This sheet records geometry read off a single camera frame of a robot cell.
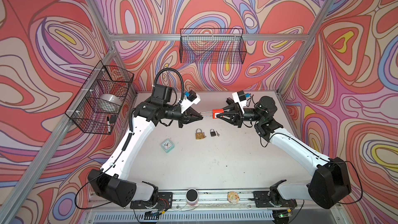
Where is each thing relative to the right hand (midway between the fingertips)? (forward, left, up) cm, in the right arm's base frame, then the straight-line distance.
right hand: (217, 117), depth 65 cm
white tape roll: (+9, +49, +2) cm, 50 cm away
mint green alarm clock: (+3, +27, -31) cm, 41 cm away
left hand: (0, +7, +1) cm, 7 cm away
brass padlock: (+9, +8, -31) cm, 33 cm away
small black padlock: (+10, 0, -32) cm, 33 cm away
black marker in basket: (+3, +51, -6) cm, 51 cm away
